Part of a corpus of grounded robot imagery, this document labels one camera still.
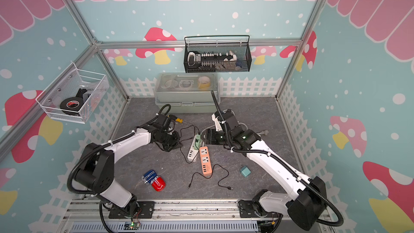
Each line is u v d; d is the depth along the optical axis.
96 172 0.45
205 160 0.87
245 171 0.83
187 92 0.97
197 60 0.89
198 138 0.91
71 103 0.70
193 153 0.89
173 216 0.74
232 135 0.56
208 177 0.84
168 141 0.78
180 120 1.05
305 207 0.38
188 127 1.03
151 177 0.81
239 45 0.90
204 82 1.04
